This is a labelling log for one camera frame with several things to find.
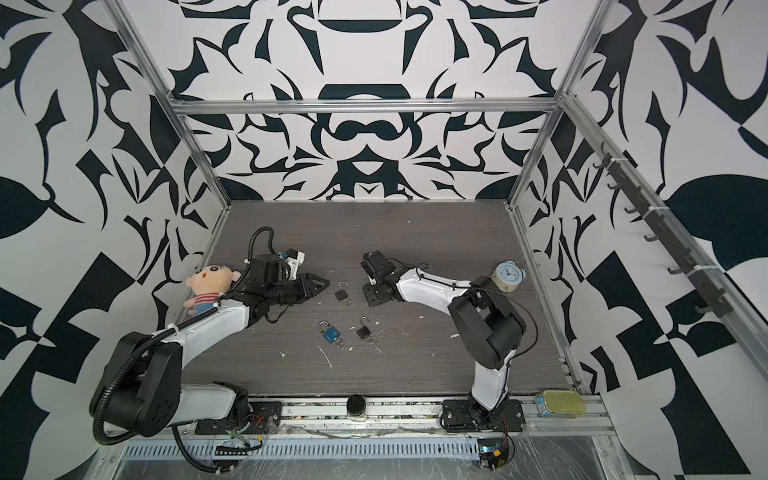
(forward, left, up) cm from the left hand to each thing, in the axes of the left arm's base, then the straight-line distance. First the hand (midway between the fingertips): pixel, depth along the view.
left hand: (327, 279), depth 85 cm
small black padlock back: (+2, -3, -12) cm, 12 cm away
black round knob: (-31, -9, -2) cm, 33 cm away
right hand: (0, -13, -8) cm, 15 cm away
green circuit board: (-40, -40, -13) cm, 58 cm away
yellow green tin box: (-32, -57, -7) cm, 66 cm away
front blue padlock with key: (-11, -1, -11) cm, 16 cm away
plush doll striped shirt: (+2, +36, -4) cm, 36 cm away
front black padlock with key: (-10, -10, -13) cm, 19 cm away
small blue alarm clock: (+5, -56, -9) cm, 57 cm away
